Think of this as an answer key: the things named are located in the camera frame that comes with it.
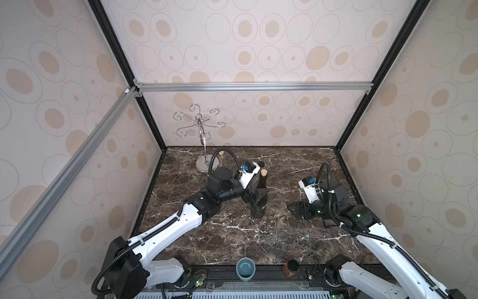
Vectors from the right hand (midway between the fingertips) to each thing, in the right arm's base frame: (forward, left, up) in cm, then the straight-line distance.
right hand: (301, 203), depth 74 cm
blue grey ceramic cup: (-21, +22, -18) cm, 36 cm away
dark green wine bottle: (+1, +17, -11) cm, 20 cm away
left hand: (+2, +14, +11) cm, 18 cm away
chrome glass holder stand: (+32, +49, -14) cm, 61 cm away
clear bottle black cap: (+13, +16, +8) cm, 22 cm away
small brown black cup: (-22, +5, -9) cm, 24 cm away
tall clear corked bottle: (+15, +33, +7) cm, 37 cm away
